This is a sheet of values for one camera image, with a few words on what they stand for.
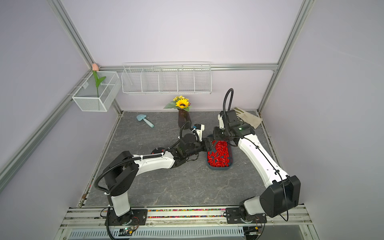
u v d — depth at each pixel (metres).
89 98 0.79
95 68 0.89
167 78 0.98
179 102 0.91
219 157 0.94
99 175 0.91
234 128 0.55
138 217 0.74
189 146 0.65
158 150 0.87
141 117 1.16
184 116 1.02
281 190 0.40
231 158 0.89
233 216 0.73
